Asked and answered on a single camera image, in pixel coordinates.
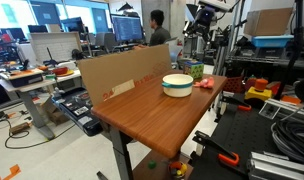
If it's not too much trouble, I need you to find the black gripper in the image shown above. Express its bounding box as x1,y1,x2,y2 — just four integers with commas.
183,6,216,39

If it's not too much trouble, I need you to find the colourful patterned cube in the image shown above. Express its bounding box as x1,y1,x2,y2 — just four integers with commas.
182,60,206,80

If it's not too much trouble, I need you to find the seated person dark shirt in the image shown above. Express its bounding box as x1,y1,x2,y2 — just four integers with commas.
134,9,172,51

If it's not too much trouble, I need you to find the pink plush toy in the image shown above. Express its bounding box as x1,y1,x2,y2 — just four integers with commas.
193,76,216,90

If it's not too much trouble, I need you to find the cream bowl teal rim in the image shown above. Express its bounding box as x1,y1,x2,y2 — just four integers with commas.
161,73,195,99

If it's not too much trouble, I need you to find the red basket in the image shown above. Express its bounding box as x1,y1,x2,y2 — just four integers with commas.
222,76,245,95

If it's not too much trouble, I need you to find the large computer monitor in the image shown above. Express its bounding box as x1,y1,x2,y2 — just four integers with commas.
110,13,145,44

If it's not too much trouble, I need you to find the large cardboard box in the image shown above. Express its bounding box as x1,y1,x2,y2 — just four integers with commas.
243,7,295,38

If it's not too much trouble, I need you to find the blue plastic bin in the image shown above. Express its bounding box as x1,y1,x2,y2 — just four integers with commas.
250,34,295,49

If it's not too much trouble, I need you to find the brown cardboard sheet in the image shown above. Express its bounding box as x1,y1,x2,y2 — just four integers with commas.
77,43,173,107

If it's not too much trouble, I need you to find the orange black bar clamp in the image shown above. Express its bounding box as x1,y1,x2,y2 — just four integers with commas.
192,130,242,168
221,94,253,112

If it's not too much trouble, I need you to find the yellow emergency stop box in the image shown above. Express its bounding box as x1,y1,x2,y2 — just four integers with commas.
244,77,274,102

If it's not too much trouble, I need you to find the grey office chair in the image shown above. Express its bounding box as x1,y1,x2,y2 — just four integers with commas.
94,31,120,55

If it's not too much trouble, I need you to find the black stand pole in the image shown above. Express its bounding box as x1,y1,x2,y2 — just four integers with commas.
274,0,304,101

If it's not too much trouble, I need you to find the black perforated breadboard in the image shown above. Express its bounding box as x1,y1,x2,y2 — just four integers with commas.
188,106,304,180

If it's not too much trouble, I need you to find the orange flat object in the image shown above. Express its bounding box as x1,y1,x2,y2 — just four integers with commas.
279,94,304,106

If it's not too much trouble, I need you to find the background computer monitor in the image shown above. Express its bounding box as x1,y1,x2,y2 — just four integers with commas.
59,16,85,35

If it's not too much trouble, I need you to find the black round object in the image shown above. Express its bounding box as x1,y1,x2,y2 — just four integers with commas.
293,76,304,105

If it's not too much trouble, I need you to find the yellow plate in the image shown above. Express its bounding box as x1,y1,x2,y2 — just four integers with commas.
55,68,76,78

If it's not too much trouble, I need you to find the cup of coloured balls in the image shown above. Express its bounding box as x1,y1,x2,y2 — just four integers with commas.
168,160,189,178

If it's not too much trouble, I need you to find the green ball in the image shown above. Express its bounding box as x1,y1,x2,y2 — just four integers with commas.
147,160,158,170

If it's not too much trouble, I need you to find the red bowl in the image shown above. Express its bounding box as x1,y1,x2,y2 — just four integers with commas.
52,66,70,76

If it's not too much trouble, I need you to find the black floor case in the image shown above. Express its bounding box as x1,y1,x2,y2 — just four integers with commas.
52,87,104,138

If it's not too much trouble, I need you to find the white pegboard panel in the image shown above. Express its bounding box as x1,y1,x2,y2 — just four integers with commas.
28,31,84,65

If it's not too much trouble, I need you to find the black metal table leg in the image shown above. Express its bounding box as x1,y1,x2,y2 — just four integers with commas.
95,126,136,180

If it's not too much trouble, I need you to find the wooden lower shelf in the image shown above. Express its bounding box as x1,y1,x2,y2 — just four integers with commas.
131,149,195,180

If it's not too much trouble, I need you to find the open cardboard box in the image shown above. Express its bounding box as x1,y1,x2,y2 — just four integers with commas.
40,95,71,127

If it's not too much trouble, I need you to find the black equipment case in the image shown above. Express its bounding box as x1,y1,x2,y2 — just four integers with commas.
0,68,45,89

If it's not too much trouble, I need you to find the white desk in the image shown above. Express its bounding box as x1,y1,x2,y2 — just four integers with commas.
0,68,84,140

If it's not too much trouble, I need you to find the orange floor tape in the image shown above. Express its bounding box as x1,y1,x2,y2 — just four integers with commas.
0,163,22,180

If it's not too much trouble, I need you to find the aluminium extrusion rail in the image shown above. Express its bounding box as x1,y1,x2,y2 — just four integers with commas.
247,151,304,180
257,97,304,123

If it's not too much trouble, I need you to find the black cable bundle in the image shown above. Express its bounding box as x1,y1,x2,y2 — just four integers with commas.
270,117,304,165

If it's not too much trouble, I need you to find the black floor cable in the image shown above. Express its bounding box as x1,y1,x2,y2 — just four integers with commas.
3,116,77,150

